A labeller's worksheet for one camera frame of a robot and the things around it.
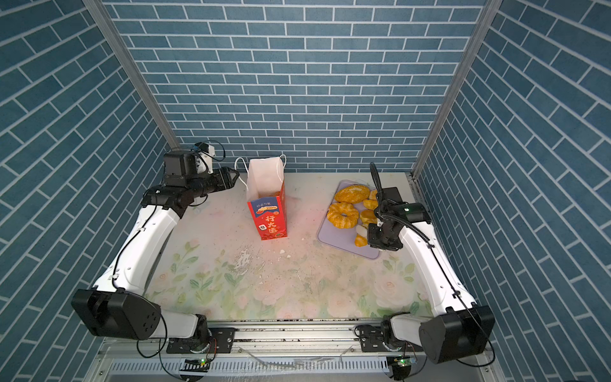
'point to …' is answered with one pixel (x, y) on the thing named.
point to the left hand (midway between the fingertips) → (233, 172)
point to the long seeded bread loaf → (352, 194)
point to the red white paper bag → (266, 196)
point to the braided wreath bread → (343, 215)
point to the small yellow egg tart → (367, 216)
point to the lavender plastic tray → (344, 239)
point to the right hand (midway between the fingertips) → (373, 239)
